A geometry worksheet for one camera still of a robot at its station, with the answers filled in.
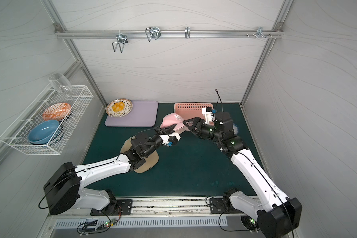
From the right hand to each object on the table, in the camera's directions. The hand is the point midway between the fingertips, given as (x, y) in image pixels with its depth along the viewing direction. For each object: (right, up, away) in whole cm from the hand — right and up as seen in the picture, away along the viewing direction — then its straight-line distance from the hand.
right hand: (185, 124), depth 68 cm
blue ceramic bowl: (-61, -4, -7) cm, 61 cm away
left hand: (-5, 0, +3) cm, 6 cm away
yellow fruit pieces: (-52, +11, +47) cm, 71 cm away
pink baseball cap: (-7, +2, +9) cm, 11 cm away
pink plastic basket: (+5, +9, +47) cm, 48 cm away
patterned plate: (-45, +11, +49) cm, 68 cm away
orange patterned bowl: (-63, +6, +3) cm, 63 cm away
